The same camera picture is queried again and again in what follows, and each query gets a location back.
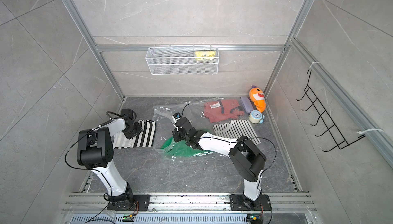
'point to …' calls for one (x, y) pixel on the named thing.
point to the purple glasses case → (246, 104)
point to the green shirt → (180, 149)
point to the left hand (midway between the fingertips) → (139, 129)
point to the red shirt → (222, 109)
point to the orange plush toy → (257, 96)
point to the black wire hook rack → (324, 116)
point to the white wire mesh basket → (181, 61)
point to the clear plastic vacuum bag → (163, 114)
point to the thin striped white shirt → (235, 129)
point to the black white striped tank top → (144, 139)
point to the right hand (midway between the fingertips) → (176, 129)
